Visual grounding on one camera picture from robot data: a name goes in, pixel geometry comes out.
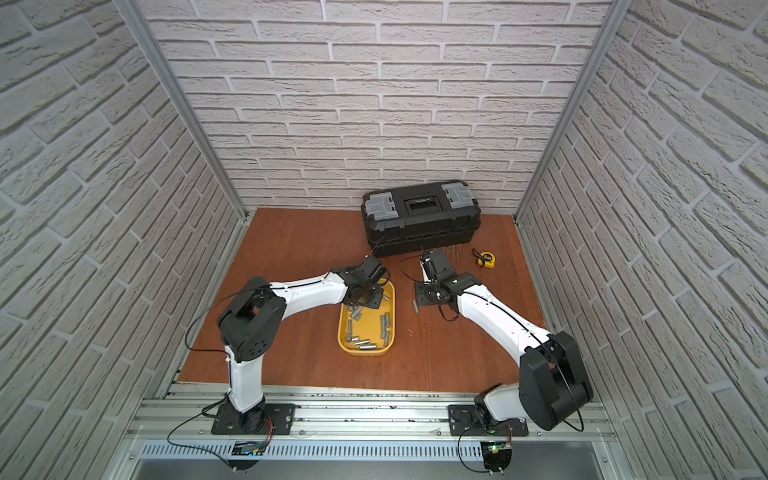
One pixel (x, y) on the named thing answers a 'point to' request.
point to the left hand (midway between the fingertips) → (380, 295)
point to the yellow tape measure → (485, 259)
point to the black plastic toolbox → (419, 217)
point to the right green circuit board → (496, 455)
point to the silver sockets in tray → (356, 313)
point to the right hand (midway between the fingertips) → (428, 291)
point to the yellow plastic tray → (368, 332)
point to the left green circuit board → (249, 447)
